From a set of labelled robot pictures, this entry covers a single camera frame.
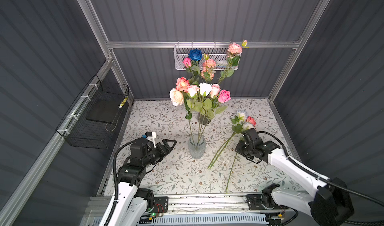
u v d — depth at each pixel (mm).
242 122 1059
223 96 608
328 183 417
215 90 641
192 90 633
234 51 747
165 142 665
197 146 811
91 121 718
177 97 677
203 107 680
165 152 635
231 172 837
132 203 599
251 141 645
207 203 754
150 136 693
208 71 832
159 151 645
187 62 805
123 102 818
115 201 450
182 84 674
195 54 784
